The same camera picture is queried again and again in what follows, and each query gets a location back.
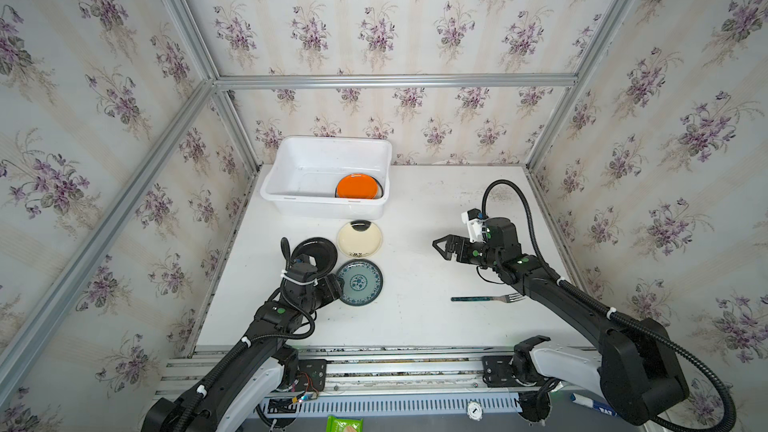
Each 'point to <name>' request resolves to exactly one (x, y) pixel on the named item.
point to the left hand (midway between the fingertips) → (335, 282)
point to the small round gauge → (475, 410)
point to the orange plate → (359, 186)
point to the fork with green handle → (509, 298)
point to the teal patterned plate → (363, 282)
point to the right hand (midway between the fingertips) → (441, 247)
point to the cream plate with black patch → (360, 238)
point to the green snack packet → (337, 424)
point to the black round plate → (321, 250)
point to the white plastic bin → (301, 174)
